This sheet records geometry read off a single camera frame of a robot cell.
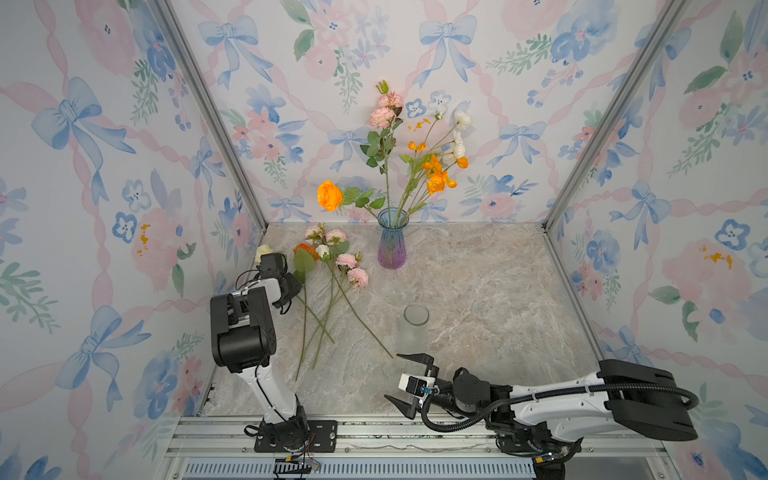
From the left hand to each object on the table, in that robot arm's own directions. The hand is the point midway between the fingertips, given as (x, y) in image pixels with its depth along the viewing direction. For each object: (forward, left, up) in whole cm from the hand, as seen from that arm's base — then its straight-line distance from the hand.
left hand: (292, 285), depth 100 cm
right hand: (-32, -33, +12) cm, 48 cm away
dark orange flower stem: (+9, -3, +4) cm, 10 cm away
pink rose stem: (+19, -11, +2) cm, 22 cm away
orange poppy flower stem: (+21, -44, +29) cm, 57 cm away
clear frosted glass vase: (-22, -40, +11) cm, 47 cm away
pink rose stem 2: (+4, -18, +1) cm, 19 cm away
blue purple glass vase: (+11, -33, +6) cm, 36 cm away
